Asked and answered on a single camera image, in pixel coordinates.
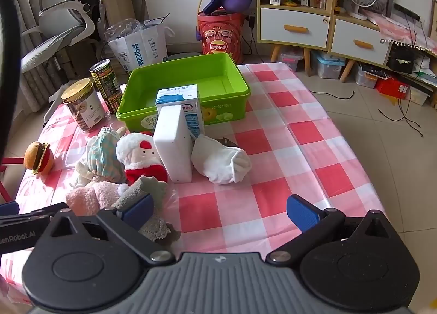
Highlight pale grey-green cloth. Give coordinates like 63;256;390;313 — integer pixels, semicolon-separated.
111;175;181;243

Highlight black power strip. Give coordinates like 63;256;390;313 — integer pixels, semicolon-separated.
394;2;421;21

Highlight pink cloth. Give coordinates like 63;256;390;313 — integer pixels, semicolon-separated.
362;7;437;57

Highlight pink fluffy plush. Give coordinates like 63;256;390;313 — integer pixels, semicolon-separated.
66;182;129;215

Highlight red stool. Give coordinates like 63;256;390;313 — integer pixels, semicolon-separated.
0;157;14;200

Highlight low wooden drawer cabinet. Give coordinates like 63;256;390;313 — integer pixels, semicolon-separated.
329;13;393;83

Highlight white office chair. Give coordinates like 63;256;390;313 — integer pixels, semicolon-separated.
20;0;96;127

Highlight santa plush toy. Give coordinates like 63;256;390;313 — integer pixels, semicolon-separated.
115;131;169;185

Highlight clear jar with gold lid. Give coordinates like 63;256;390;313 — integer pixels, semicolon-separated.
61;78;107;133

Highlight red flat box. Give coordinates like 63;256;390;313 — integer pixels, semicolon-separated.
375;77;410;99

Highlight plush doll with striped hat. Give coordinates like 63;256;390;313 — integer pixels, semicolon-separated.
70;126;127;188

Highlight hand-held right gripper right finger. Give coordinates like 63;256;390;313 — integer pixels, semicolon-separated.
266;194;398;264

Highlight clear plastic bag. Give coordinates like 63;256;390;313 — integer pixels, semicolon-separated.
104;17;144;43

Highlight clear storage box blue lid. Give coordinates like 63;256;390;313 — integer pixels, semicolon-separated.
312;51;347;80

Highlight blue white milk carton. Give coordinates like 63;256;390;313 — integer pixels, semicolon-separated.
155;84;205;140

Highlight black bag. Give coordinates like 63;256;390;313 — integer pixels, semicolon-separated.
387;44;426;74

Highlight burger toy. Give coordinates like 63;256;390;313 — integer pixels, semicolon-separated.
24;141;55;175

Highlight red white checkered tablecloth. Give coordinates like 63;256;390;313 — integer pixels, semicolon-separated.
0;61;388;304

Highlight white sock bundle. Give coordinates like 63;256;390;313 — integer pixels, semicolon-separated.
190;134;252;185

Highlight dark green drink can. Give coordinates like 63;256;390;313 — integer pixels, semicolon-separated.
89;59;123;115

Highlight white paper bag blue print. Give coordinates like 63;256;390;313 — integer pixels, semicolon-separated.
107;15;171;74

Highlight green plastic bin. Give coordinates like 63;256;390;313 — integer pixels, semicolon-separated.
116;52;250;133

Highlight black floor cable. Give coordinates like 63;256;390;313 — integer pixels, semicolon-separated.
377;95;424;137
309;90;354;100

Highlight red snack bucket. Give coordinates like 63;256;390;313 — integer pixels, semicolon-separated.
196;10;247;65

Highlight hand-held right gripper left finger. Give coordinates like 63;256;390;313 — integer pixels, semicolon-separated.
44;194;175;265

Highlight tall wooden shelf cabinet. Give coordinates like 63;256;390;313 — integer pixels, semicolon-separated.
255;0;338;77

